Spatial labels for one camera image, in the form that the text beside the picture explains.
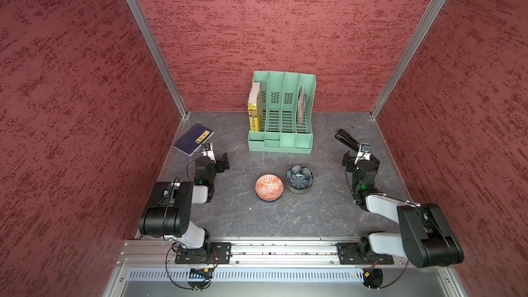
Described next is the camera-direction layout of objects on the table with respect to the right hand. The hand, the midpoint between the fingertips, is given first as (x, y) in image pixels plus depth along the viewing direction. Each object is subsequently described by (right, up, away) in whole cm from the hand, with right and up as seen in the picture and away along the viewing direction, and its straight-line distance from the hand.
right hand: (358, 155), depth 89 cm
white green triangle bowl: (-29, -14, -8) cm, 33 cm away
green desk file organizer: (-29, +23, +31) cm, 48 cm away
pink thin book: (-24, +21, +16) cm, 36 cm away
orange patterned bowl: (-40, -14, -2) cm, 43 cm away
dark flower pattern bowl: (-27, -11, -2) cm, 29 cm away
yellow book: (-48, +21, 0) cm, 52 cm away
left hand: (-65, -2, +5) cm, 65 cm away
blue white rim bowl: (-40, -18, -8) cm, 45 cm away
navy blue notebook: (-80, +9, +20) cm, 83 cm away
